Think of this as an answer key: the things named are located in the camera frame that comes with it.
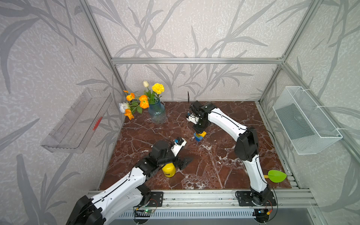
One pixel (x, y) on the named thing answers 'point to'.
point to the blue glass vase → (157, 112)
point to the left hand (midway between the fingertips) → (187, 154)
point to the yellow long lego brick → (203, 134)
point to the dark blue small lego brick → (197, 138)
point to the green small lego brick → (198, 136)
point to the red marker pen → (97, 123)
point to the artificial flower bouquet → (134, 103)
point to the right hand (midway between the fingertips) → (198, 129)
